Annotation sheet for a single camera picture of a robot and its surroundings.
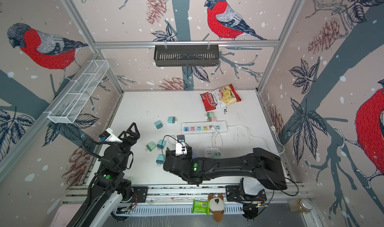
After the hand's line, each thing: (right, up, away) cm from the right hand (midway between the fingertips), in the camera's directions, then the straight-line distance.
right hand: (171, 151), depth 75 cm
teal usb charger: (-8, -8, +9) cm, 14 cm away
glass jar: (+58, -19, -12) cm, 62 cm away
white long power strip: (+18, +9, +20) cm, 29 cm away
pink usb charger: (+24, +13, +26) cm, 38 cm away
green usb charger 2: (+23, +16, +29) cm, 41 cm away
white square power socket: (+20, -4, +11) cm, 23 cm away
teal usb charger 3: (-13, +10, +23) cm, 28 cm away
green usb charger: (-15, -2, +14) cm, 21 cm away
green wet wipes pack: (+15, -25, -5) cm, 30 cm away
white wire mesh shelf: (-50, +23, -3) cm, 55 cm away
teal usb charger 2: (-9, -1, +16) cm, 18 cm away
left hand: (-21, +12, -1) cm, 24 cm away
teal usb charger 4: (-4, +13, +26) cm, 29 cm away
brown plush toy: (+23, -24, -6) cm, 34 cm away
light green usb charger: (+25, -4, +5) cm, 25 cm away
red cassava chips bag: (+31, +28, +35) cm, 55 cm away
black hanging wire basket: (+6, +58, +32) cm, 67 cm away
